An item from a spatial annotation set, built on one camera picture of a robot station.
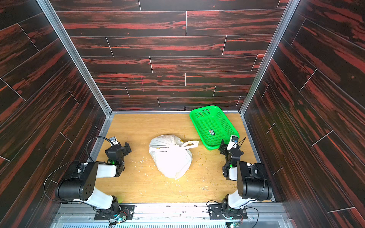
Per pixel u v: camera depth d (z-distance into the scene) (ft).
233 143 2.52
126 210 2.41
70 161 2.71
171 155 2.72
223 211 2.22
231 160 2.28
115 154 2.33
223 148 2.70
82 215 2.41
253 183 1.49
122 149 2.43
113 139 2.63
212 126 3.66
